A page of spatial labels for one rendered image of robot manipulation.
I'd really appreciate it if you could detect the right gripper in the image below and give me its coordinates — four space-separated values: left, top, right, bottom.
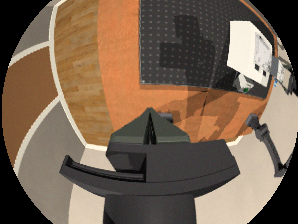
279 64 294 95

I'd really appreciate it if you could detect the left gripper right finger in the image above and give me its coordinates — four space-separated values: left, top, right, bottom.
150 107 191 145

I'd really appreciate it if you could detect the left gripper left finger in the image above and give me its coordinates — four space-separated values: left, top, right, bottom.
108 107 150 145

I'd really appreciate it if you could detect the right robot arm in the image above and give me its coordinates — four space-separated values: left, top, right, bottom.
247 75 298 178

